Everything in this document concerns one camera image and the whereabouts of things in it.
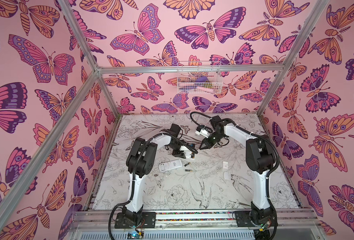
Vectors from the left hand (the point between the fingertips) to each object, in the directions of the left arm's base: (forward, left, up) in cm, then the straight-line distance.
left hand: (186, 149), depth 99 cm
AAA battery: (-9, -2, -1) cm, 9 cm away
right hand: (0, -10, +5) cm, 11 cm away
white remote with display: (-11, +10, 0) cm, 15 cm away
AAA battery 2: (-14, -1, 0) cm, 14 cm away
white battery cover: (-18, -24, -1) cm, 30 cm away
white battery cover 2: (-11, -24, -1) cm, 26 cm away
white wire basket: (+30, -8, +31) cm, 44 cm away
